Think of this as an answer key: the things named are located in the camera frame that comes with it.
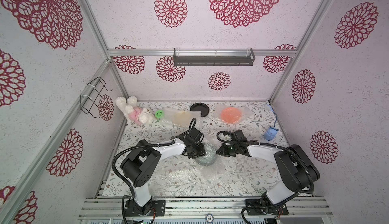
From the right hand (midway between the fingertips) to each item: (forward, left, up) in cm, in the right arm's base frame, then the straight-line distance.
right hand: (216, 150), depth 91 cm
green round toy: (+26, +39, +4) cm, 46 cm away
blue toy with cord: (+11, -35, +3) cm, 37 cm away
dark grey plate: (+37, +10, -2) cm, 39 cm away
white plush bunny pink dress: (+21, +53, +10) cm, 58 cm away
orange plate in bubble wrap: (+29, -12, 0) cm, 31 cm away
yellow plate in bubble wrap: (+26, +24, -1) cm, 35 cm away
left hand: (-3, +7, 0) cm, 8 cm away
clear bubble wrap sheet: (-14, -6, -3) cm, 15 cm away
